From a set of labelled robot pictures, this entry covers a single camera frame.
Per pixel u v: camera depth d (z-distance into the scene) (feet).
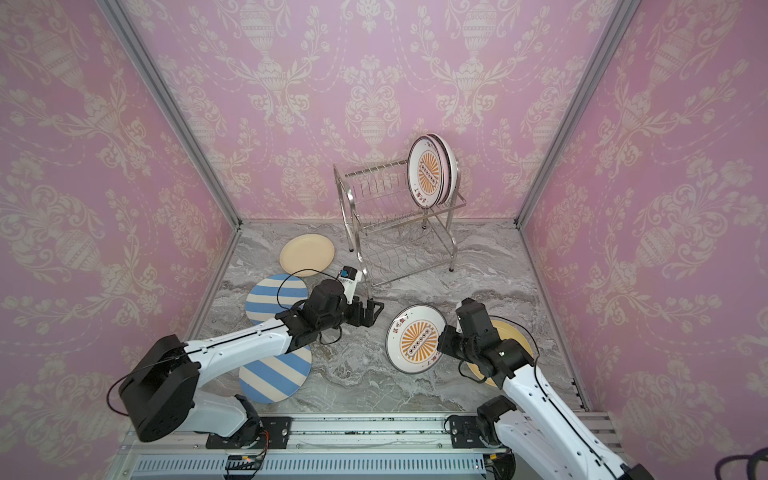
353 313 2.43
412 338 2.77
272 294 3.28
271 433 2.43
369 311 2.44
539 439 1.82
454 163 2.49
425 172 2.80
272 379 2.73
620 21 2.27
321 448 2.40
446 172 2.47
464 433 2.40
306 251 3.62
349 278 2.44
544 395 1.57
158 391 1.38
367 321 2.44
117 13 2.29
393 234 3.63
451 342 2.28
